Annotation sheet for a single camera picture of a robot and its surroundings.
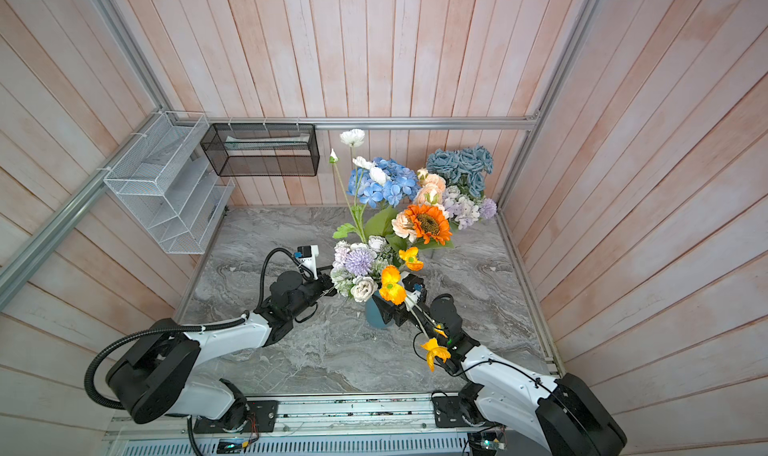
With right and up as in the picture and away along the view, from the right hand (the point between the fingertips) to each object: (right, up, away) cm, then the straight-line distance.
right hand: (388, 284), depth 78 cm
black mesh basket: (-43, +44, +25) cm, 67 cm away
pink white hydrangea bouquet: (+21, +20, +2) cm, 29 cm away
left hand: (-11, +3, +4) cm, 13 cm away
